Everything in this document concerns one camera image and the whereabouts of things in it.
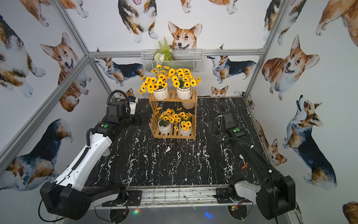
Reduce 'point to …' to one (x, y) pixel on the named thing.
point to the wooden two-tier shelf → (172, 102)
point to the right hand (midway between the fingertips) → (215, 124)
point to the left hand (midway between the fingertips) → (141, 110)
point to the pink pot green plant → (188, 104)
